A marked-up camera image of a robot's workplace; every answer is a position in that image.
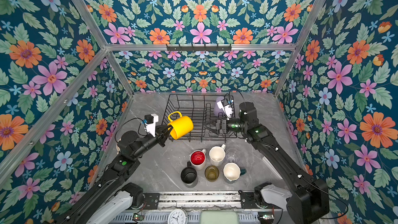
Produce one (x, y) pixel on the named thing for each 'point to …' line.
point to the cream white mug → (217, 155)
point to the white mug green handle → (232, 171)
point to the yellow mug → (182, 126)
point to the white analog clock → (178, 216)
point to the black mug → (188, 174)
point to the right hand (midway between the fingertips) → (208, 123)
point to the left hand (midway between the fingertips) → (173, 123)
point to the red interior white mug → (198, 158)
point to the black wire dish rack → (202, 109)
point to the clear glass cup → (232, 155)
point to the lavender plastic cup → (218, 112)
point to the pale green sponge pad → (218, 217)
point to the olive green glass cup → (212, 173)
